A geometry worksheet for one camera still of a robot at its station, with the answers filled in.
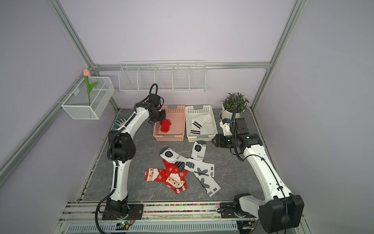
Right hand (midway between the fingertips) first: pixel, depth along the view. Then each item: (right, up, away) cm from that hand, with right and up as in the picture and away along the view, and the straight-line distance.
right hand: (216, 140), depth 78 cm
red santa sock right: (-23, -23, +6) cm, 33 cm away
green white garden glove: (-70, +10, +33) cm, 78 cm away
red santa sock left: (-35, -22, +8) cm, 42 cm away
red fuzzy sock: (-32, +7, +23) cm, 40 cm away
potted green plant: (+13, +23, +23) cm, 35 cm away
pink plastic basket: (-26, +16, +36) cm, 48 cm away
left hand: (-32, +13, +20) cm, 40 cm away
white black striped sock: (-9, +10, +30) cm, 33 cm away
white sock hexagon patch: (-10, -17, +9) cm, 21 cm away
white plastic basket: (-1, +3, +27) cm, 27 cm away
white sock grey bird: (-3, -26, +5) cm, 26 cm away
